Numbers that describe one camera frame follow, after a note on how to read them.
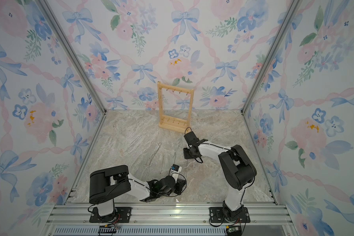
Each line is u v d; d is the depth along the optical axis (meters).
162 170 0.89
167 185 0.65
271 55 0.86
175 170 0.77
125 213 0.74
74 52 0.87
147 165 0.91
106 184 0.48
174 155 0.95
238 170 0.48
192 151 0.70
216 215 0.73
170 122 1.04
